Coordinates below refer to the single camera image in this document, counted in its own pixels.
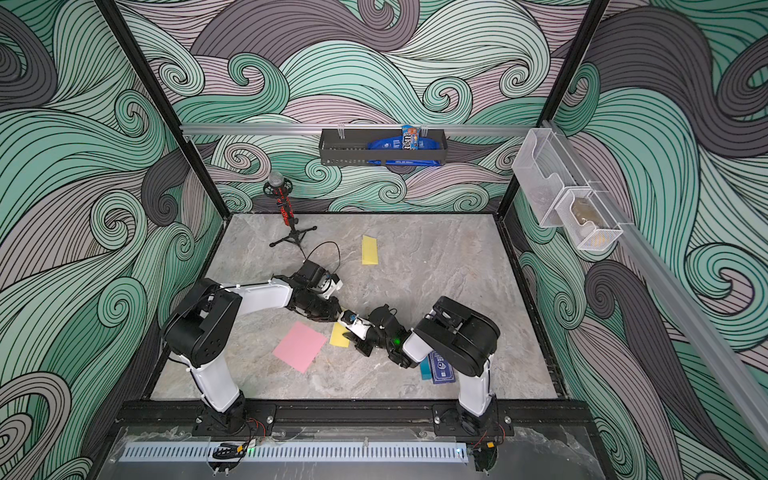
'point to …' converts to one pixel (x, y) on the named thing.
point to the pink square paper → (300, 346)
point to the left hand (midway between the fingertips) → (344, 315)
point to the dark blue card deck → (440, 369)
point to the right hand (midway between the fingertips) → (350, 328)
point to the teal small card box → (425, 368)
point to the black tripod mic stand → (294, 234)
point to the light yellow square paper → (370, 251)
